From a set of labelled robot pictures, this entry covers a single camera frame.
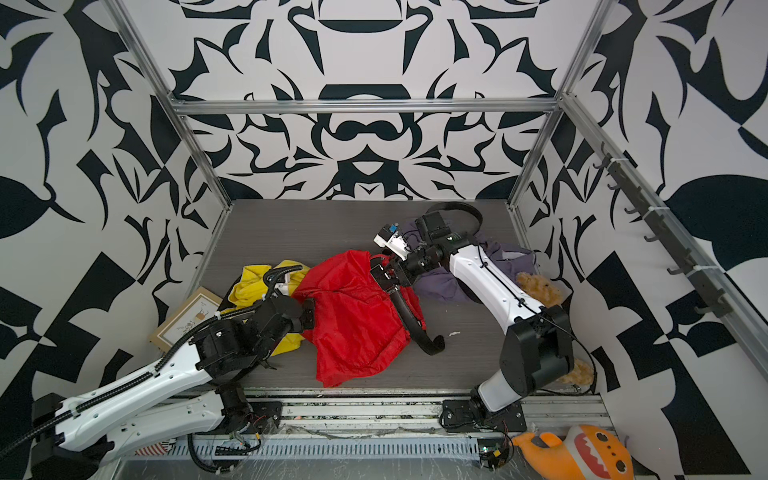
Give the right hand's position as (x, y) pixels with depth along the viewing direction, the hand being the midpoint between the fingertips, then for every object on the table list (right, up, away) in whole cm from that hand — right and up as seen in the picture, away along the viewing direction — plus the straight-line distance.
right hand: (380, 272), depth 78 cm
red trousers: (-6, -12, 0) cm, 14 cm away
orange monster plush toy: (+44, -36, -14) cm, 58 cm away
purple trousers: (+18, -5, +16) cm, 24 cm away
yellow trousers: (-37, -4, +11) cm, 38 cm away
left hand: (-21, -5, -3) cm, 21 cm away
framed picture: (-56, -13, +14) cm, 59 cm away
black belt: (+13, -18, -1) cm, 22 cm away
